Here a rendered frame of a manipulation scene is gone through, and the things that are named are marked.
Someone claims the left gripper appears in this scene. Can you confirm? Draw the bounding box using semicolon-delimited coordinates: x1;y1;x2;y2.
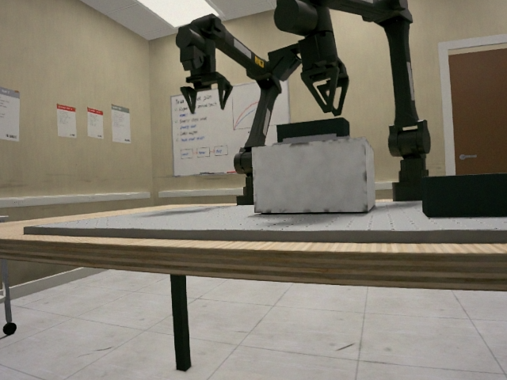
300;32;349;116

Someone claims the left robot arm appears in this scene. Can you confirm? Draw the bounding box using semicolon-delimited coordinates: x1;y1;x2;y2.
267;0;431;188

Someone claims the grey work mat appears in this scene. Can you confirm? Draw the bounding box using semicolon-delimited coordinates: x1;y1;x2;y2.
23;201;507;243

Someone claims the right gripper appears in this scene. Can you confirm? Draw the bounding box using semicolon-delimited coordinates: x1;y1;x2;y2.
180;71;233;114

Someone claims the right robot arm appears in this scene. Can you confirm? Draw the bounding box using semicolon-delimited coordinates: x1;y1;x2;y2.
175;13;282;200

